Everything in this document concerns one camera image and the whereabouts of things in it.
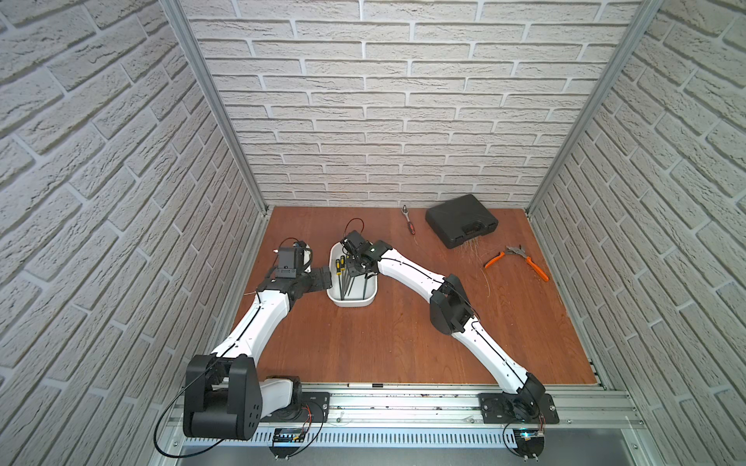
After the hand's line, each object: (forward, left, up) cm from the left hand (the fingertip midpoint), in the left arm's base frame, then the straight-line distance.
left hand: (319, 270), depth 87 cm
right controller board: (-43, -56, -12) cm, 72 cm away
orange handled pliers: (+15, -71, -9) cm, 74 cm away
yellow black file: (+6, -4, -11) cm, 13 cm away
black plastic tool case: (+29, -52, -8) cm, 60 cm away
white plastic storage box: (-1, -9, -11) cm, 14 cm away
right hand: (+9, -12, -11) cm, 18 cm away
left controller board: (-42, +5, -14) cm, 45 cm away
